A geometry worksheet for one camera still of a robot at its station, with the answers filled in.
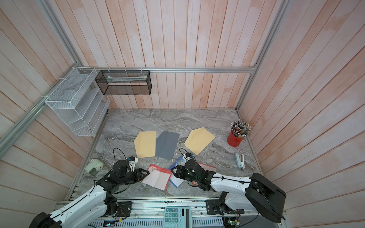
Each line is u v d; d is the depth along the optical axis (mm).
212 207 729
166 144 1000
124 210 728
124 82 1028
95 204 547
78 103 729
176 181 821
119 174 651
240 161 883
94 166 836
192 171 620
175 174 734
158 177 840
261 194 415
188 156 780
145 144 993
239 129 858
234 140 931
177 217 701
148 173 817
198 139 1019
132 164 780
